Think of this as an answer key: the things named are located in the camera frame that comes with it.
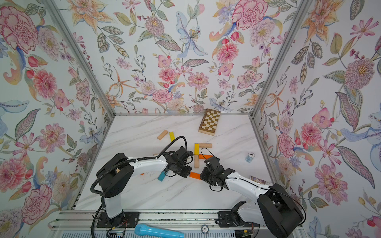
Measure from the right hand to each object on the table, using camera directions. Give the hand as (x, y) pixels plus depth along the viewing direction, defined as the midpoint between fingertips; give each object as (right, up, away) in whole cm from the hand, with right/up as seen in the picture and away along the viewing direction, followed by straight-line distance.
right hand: (200, 174), depth 88 cm
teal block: (-23, -1, 0) cm, 23 cm away
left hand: (-5, 0, -1) cm, 5 cm away
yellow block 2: (-2, +13, +13) cm, 18 cm away
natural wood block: (-26, +22, +19) cm, 40 cm away
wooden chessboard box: (+8, +32, +25) cm, 41 cm away
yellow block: (-20, +22, +19) cm, 35 cm away
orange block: (+4, +9, +8) cm, 13 cm away
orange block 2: (-3, 0, -1) cm, 3 cm away
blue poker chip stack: (+30, +10, +2) cm, 32 cm away
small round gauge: (+1, -22, -16) cm, 27 cm away
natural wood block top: (+4, +16, +13) cm, 20 cm away
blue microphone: (-28, -20, -20) cm, 39 cm away
